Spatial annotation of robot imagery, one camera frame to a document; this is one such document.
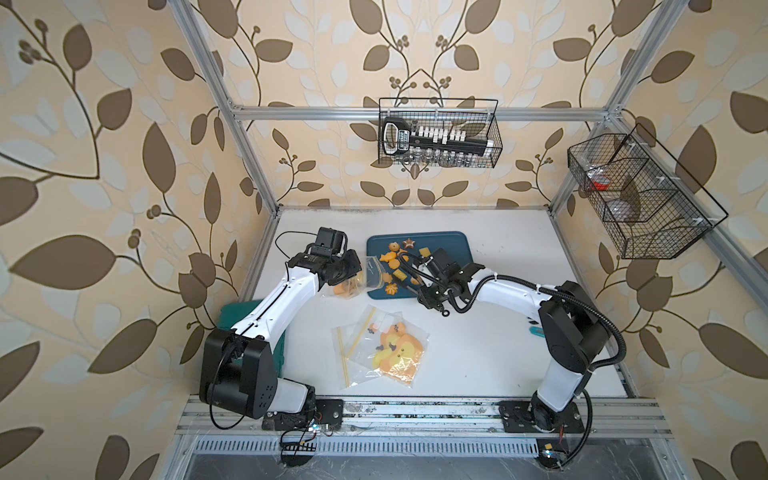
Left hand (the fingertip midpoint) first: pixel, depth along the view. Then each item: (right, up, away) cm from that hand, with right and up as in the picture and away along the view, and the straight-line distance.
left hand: (354, 262), depth 86 cm
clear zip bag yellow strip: (+1, -24, +1) cm, 24 cm away
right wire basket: (+75, +13, -11) cm, 77 cm away
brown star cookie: (+17, +5, +23) cm, 29 cm away
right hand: (+21, -11, +6) cm, 24 cm away
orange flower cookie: (+11, -10, +11) cm, 18 cm away
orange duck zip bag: (+13, -25, -2) cm, 28 cm away
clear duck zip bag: (+3, -7, +13) cm, 15 cm away
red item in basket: (+69, +21, -3) cm, 72 cm away
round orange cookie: (+11, +4, +23) cm, 26 cm away
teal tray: (+19, +4, +21) cm, 29 cm away
